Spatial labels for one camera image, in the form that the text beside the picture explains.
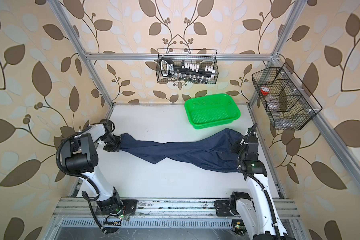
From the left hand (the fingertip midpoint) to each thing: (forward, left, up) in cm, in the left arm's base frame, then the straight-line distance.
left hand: (121, 145), depth 95 cm
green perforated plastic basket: (+33, -61, -1) cm, 70 cm away
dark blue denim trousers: (-4, -58, +2) cm, 58 cm away
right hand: (-4, -71, +15) cm, 73 cm away
